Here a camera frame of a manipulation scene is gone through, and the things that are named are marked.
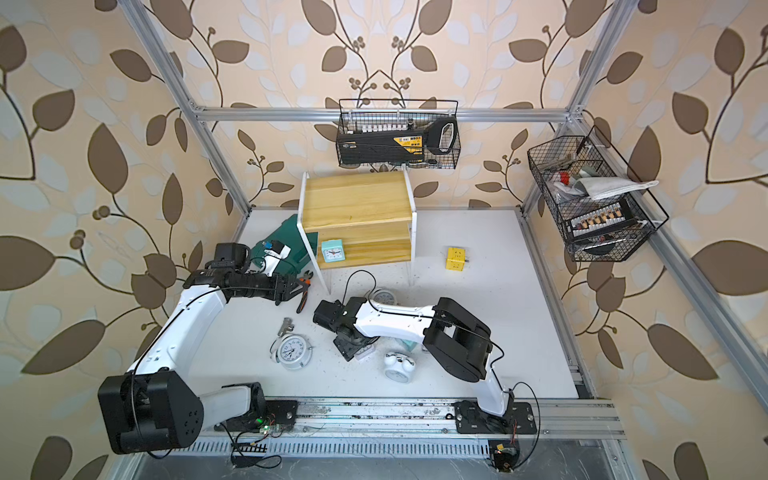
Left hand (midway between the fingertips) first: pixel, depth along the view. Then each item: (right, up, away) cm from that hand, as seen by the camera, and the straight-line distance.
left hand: (297, 283), depth 80 cm
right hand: (+16, -17, +6) cm, 24 cm away
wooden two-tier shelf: (+20, +19, -5) cm, 28 cm away
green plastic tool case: (-13, +14, +29) cm, 34 cm away
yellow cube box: (+47, +6, +19) cm, 51 cm away
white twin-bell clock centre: (+23, -6, +14) cm, 28 cm away
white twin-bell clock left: (-3, -19, +2) cm, 20 cm away
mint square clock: (+30, -17, +2) cm, 35 cm away
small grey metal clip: (-6, -14, +9) cm, 18 cm away
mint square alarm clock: (+9, +9, +4) cm, 13 cm away
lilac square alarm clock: (+18, -19, +2) cm, 26 cm away
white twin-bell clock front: (+28, -20, -5) cm, 35 cm away
